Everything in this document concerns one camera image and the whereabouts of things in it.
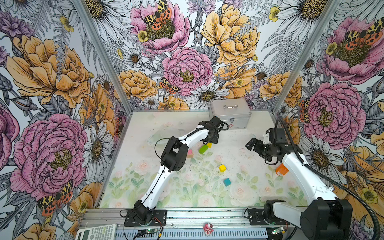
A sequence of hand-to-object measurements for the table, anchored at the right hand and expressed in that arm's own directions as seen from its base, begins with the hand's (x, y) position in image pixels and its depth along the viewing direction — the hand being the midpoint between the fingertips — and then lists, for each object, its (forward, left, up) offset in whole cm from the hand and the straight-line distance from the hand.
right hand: (252, 153), depth 82 cm
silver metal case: (+31, +4, 0) cm, 31 cm away
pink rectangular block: (+7, +34, -9) cm, 36 cm away
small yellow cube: (+14, +22, -13) cm, 29 cm away
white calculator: (-32, +72, -11) cm, 80 cm away
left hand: (+16, +22, -13) cm, 30 cm away
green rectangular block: (+11, +26, -13) cm, 31 cm away
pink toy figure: (-33, +26, -9) cm, 43 cm away
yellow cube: (-3, +15, -12) cm, 20 cm away
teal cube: (-11, +14, -13) cm, 22 cm away
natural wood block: (+5, +34, -11) cm, 37 cm away
